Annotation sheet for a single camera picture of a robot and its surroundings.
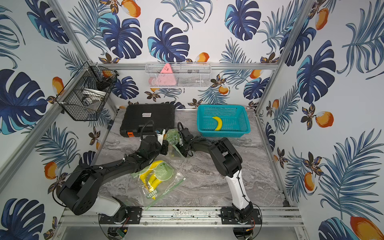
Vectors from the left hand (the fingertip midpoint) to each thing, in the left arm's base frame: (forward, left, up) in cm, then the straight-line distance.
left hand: (168, 139), depth 88 cm
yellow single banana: (+24, -33, -11) cm, 42 cm away
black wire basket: (+11, +42, +23) cm, 49 cm away
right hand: (-3, -1, -12) cm, 13 cm away
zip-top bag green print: (+3, -3, -3) cm, 5 cm away
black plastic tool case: (+20, +21, -7) cm, 30 cm away
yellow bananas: (-21, +8, -11) cm, 25 cm away
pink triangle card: (+30, +4, +22) cm, 37 cm away
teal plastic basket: (+31, -45, -13) cm, 56 cm away
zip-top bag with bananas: (-19, -4, -10) cm, 22 cm away
